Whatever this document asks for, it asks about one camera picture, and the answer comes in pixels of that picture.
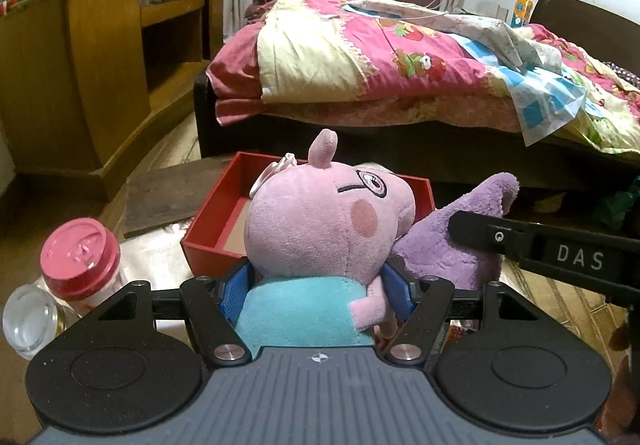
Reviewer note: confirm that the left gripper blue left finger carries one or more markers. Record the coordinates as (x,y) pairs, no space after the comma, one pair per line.
(213,306)

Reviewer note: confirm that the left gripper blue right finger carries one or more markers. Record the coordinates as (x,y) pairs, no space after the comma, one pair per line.
(422,307)

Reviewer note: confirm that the purple plush towel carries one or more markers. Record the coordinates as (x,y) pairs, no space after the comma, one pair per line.
(427,249)

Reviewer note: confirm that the pink pig plush toy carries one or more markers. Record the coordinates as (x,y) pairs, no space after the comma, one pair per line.
(318,235)

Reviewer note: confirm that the red cardboard box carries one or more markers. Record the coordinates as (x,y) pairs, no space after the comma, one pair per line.
(220,229)

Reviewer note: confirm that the floral white tablecloth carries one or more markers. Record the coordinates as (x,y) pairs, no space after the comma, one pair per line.
(160,259)

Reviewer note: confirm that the dark wooden board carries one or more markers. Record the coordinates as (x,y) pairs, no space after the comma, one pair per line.
(164,196)

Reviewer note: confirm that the pink lid drink cup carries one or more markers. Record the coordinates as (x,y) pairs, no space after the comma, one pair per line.
(80,264)

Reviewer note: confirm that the clear glass jar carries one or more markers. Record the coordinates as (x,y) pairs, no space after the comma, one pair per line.
(32,318)

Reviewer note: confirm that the blue white patterned sheet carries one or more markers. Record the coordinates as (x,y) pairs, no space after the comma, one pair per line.
(544,101)

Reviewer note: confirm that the orange toy on nightstand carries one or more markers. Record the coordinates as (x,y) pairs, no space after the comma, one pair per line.
(522,11)

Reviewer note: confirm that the wooden corner cabinet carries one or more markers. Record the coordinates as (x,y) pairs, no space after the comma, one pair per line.
(88,87)

